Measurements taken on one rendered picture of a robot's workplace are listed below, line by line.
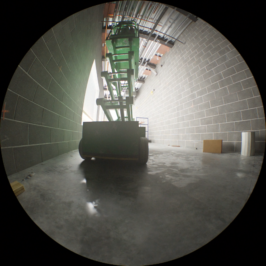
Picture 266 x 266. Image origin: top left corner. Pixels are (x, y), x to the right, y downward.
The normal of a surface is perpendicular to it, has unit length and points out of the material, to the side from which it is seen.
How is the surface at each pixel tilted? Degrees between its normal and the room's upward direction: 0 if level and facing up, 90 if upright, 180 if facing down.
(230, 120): 90
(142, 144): 59
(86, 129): 90
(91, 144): 90
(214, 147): 90
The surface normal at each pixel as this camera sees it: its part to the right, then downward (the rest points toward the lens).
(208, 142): -0.86, -0.04
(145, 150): -0.03, -0.19
